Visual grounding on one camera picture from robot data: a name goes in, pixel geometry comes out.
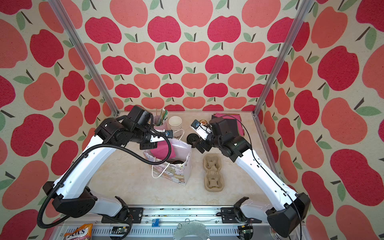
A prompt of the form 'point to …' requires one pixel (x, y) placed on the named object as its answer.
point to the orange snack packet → (83, 232)
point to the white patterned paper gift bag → (178, 170)
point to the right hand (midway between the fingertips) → (204, 132)
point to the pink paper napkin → (161, 151)
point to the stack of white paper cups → (175, 124)
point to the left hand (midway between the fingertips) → (161, 136)
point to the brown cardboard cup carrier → (214, 179)
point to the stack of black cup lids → (191, 138)
